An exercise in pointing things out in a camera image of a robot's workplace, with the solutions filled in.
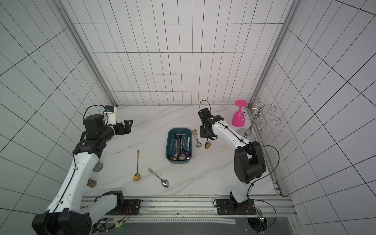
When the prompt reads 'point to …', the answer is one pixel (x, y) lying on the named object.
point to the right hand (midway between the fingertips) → (201, 133)
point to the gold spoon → (136, 177)
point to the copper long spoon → (207, 144)
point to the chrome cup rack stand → (260, 118)
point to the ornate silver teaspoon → (195, 132)
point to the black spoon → (171, 155)
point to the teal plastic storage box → (170, 141)
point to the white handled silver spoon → (188, 143)
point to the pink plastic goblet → (238, 118)
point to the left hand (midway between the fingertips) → (124, 123)
